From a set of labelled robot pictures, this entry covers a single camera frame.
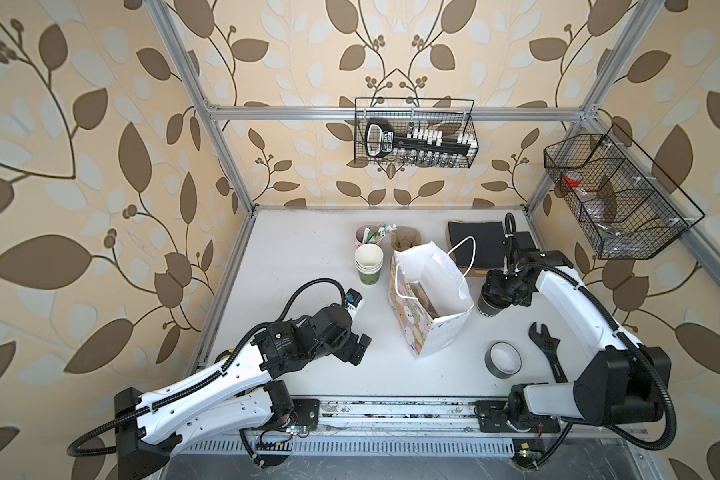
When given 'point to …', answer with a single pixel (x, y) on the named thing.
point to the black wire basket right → (628, 208)
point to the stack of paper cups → (368, 260)
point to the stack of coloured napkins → (476, 246)
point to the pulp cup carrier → (421, 295)
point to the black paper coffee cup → (486, 310)
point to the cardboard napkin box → (476, 247)
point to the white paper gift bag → (430, 300)
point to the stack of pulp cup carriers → (404, 237)
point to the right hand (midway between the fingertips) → (499, 296)
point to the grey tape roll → (493, 370)
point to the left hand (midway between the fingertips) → (359, 332)
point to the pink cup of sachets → (372, 234)
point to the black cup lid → (495, 299)
